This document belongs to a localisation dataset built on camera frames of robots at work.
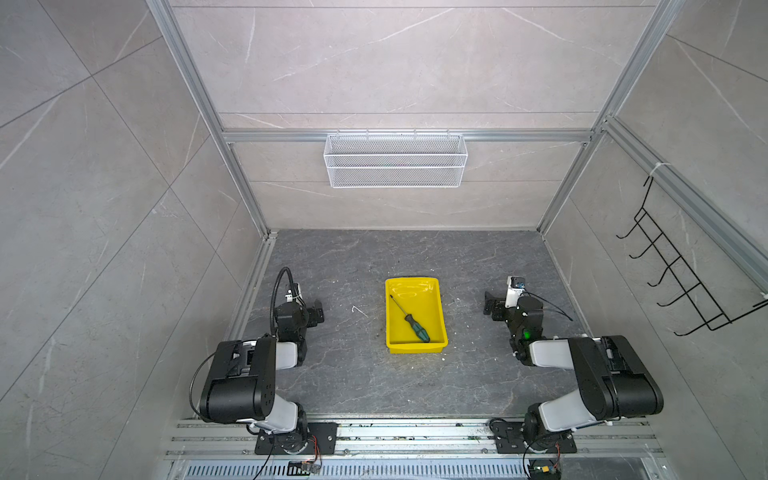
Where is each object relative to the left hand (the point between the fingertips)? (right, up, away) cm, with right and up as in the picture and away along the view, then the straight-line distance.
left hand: (300, 296), depth 94 cm
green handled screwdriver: (+38, -10, -4) cm, 40 cm away
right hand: (+65, +2, 0) cm, 65 cm away
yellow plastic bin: (+40, -2, +6) cm, 40 cm away
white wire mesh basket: (+29, +46, +7) cm, 55 cm away
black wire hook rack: (+94, +4, -29) cm, 98 cm away
